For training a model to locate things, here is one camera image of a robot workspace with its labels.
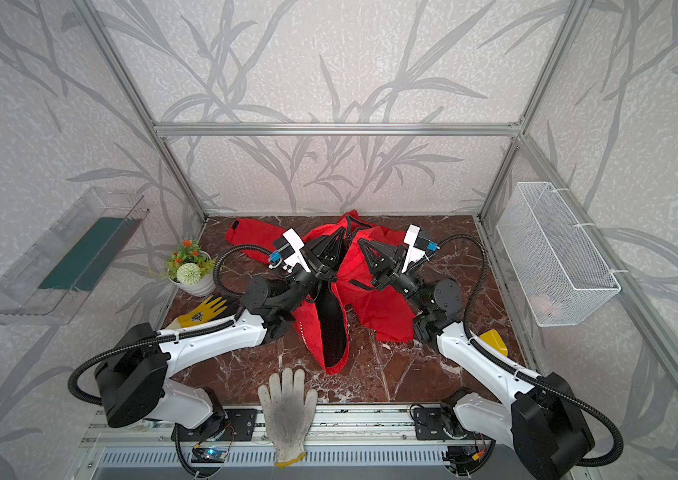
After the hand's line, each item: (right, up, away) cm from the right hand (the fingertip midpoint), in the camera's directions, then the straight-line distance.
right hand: (364, 235), depth 61 cm
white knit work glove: (-19, -45, +15) cm, 51 cm away
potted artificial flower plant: (-49, -10, +24) cm, 55 cm away
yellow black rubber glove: (-50, -24, +30) cm, 63 cm away
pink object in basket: (+44, -17, +12) cm, 49 cm away
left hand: (-4, +2, -3) cm, 5 cm away
